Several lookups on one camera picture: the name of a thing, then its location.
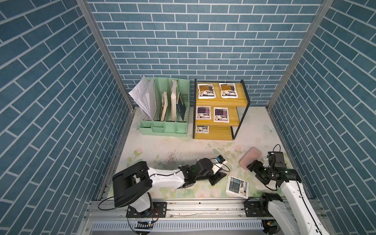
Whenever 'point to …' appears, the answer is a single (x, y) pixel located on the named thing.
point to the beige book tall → (174, 100)
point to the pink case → (251, 155)
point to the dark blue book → (181, 108)
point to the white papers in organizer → (144, 96)
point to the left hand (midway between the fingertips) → (226, 174)
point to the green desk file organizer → (168, 128)
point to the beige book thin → (165, 105)
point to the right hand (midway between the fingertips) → (251, 169)
